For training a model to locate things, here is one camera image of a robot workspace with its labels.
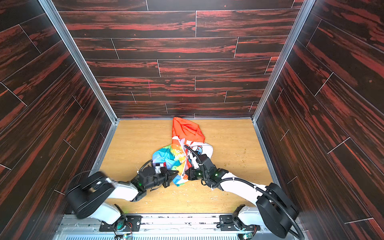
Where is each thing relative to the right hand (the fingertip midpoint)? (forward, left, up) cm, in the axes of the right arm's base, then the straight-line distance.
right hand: (187, 170), depth 83 cm
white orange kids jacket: (+11, +9, -3) cm, 15 cm away
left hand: (-2, +4, +1) cm, 5 cm away
